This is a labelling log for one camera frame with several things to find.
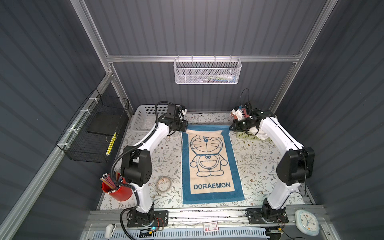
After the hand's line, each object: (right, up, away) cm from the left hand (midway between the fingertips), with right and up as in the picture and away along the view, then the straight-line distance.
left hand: (184, 124), depth 92 cm
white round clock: (+60, -47, -22) cm, 79 cm away
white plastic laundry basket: (-33, +6, +19) cm, 38 cm away
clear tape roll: (-12, -34, -8) cm, 37 cm away
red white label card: (+14, -50, -22) cm, 56 cm away
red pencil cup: (-30, -33, -22) cm, 50 cm away
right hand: (+29, -3, -5) cm, 29 cm away
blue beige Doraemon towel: (+16, -29, -4) cm, 33 cm away
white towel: (+38, -4, -20) cm, 43 cm away
